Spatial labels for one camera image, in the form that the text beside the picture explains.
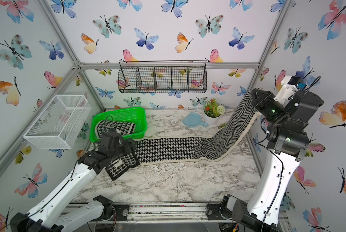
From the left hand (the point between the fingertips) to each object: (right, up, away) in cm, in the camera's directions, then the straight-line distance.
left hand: (133, 143), depth 79 cm
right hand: (+53, +24, -25) cm, 63 cm away
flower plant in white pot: (+48, +18, +20) cm, 55 cm away
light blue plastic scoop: (+36, +14, +36) cm, 53 cm away
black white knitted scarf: (+4, -8, +17) cm, 20 cm away
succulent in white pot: (+53, +9, +20) cm, 58 cm away
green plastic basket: (-8, +17, +36) cm, 40 cm away
